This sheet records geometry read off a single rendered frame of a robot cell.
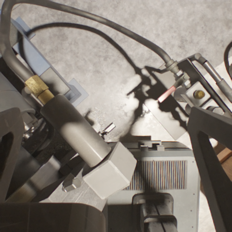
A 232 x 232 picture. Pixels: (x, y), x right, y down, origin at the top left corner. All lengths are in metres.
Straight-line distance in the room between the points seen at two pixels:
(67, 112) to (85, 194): 0.21
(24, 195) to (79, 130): 0.25
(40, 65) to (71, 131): 0.65
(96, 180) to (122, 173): 0.07
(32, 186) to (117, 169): 0.27
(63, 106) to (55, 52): 0.87
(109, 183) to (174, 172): 0.67
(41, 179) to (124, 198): 0.60
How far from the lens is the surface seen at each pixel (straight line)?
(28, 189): 0.68
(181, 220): 1.31
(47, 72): 1.11
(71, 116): 0.54
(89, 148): 0.54
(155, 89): 1.34
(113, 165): 0.52
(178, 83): 0.90
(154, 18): 1.43
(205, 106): 0.95
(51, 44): 1.40
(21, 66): 0.59
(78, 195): 0.56
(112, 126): 0.76
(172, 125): 1.39
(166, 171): 1.17
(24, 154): 0.81
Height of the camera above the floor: 1.32
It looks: 84 degrees down
